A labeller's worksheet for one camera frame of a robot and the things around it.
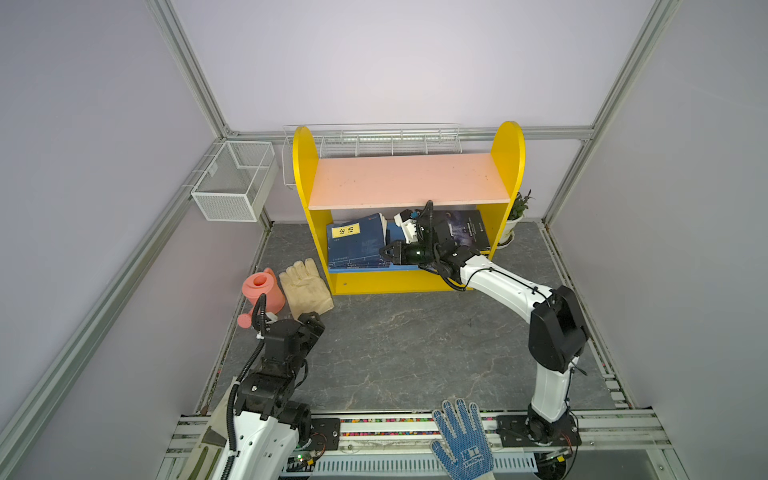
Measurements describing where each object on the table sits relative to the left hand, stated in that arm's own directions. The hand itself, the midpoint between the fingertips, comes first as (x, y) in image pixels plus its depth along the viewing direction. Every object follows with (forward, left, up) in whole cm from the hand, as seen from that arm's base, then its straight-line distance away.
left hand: (313, 327), depth 77 cm
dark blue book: (+21, -12, +7) cm, 25 cm away
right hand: (+17, -18, +8) cm, 26 cm away
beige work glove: (+20, +8, -14) cm, 25 cm away
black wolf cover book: (+25, -44, +8) cm, 51 cm away
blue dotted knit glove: (-29, -37, -14) cm, 48 cm away
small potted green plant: (+38, -67, +2) cm, 77 cm away
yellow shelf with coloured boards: (+21, -22, +16) cm, 34 cm away
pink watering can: (+17, +19, -3) cm, 26 cm away
